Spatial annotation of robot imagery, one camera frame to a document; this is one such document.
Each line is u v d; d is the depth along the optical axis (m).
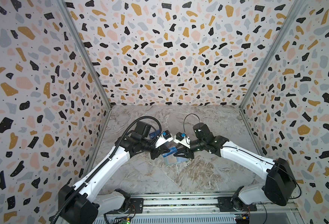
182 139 0.65
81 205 0.36
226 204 0.75
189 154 0.66
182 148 0.68
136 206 0.73
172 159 0.90
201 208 0.73
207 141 0.62
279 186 0.41
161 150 0.63
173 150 0.73
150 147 0.62
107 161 0.45
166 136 0.62
